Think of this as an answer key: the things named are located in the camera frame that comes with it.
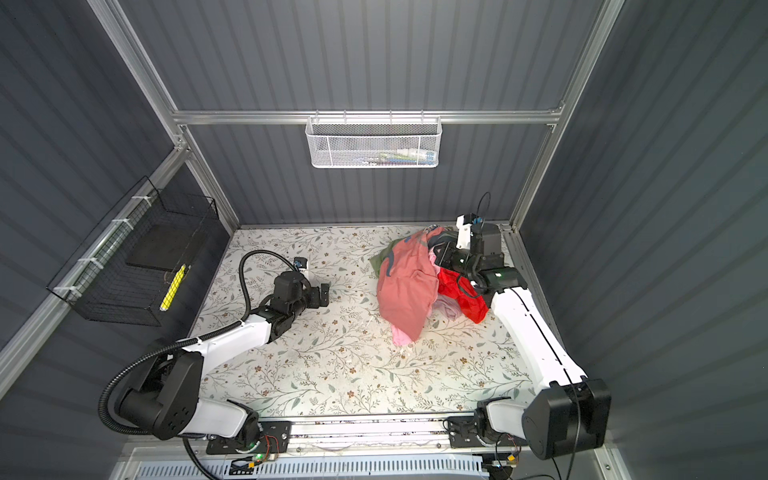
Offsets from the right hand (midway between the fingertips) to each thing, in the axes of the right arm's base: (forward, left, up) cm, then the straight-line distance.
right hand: (438, 249), depth 78 cm
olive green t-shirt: (+18, +16, -24) cm, 34 cm away
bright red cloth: (-11, -9, -10) cm, 17 cm away
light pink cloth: (-3, -4, -24) cm, 25 cm away
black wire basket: (-6, +77, +4) cm, 77 cm away
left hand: (0, +37, -15) cm, 40 cm away
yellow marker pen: (-14, +64, +3) cm, 65 cm away
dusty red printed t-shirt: (-6, +8, -6) cm, 12 cm away
